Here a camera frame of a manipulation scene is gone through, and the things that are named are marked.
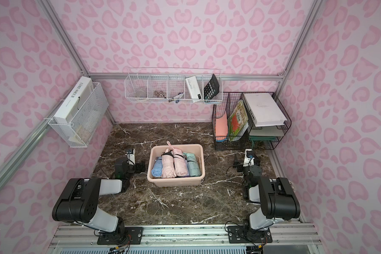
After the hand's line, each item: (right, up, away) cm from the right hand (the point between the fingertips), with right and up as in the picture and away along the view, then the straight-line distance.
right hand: (244, 153), depth 90 cm
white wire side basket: (-84, +12, -13) cm, 86 cm away
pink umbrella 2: (-36, -4, -6) cm, 36 cm away
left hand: (-63, -3, +6) cm, 63 cm away
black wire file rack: (+4, +19, +3) cm, 19 cm away
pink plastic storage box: (-50, +1, -1) cm, 50 cm away
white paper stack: (+13, +25, +4) cm, 29 cm away
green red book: (0, +18, +12) cm, 22 cm away
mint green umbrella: (-28, -8, -4) cm, 30 cm away
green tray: (+10, +8, +7) cm, 15 cm away
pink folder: (-9, +16, +24) cm, 30 cm away
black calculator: (-18, +36, +2) cm, 41 cm away
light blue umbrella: (-47, -7, -9) cm, 48 cm away
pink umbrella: (-41, -7, -10) cm, 43 cm away
